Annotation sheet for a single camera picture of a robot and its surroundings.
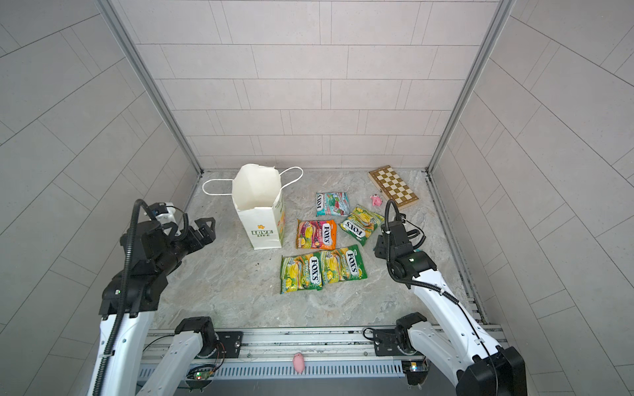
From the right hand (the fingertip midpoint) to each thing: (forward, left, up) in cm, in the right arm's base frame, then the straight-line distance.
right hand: (384, 241), depth 82 cm
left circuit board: (-32, +54, -6) cm, 63 cm away
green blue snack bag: (-6, +29, -7) cm, 30 cm away
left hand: (0, +52, +18) cm, 55 cm away
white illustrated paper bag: (+24, +46, 0) cm, 52 cm away
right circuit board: (-34, -3, -11) cm, 36 cm away
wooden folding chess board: (+31, -11, -7) cm, 33 cm away
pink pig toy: (+24, -3, -8) cm, 26 cm away
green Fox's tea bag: (-4, +14, -7) cm, 16 cm away
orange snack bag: (+9, +22, -7) cm, 25 cm away
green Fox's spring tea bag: (+13, +6, -7) cm, 16 cm away
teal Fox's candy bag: (+23, +15, -7) cm, 28 cm away
